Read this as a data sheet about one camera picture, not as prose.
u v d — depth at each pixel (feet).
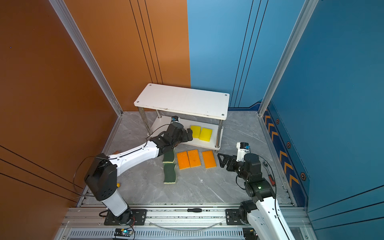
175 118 2.53
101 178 1.47
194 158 3.02
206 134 3.17
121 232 2.33
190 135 2.59
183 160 2.99
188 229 2.32
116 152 3.10
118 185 1.60
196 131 3.17
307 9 2.31
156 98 2.62
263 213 1.55
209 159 3.09
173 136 2.17
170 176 2.72
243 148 2.15
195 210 2.48
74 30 2.52
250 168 1.81
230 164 2.15
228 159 2.19
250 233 2.28
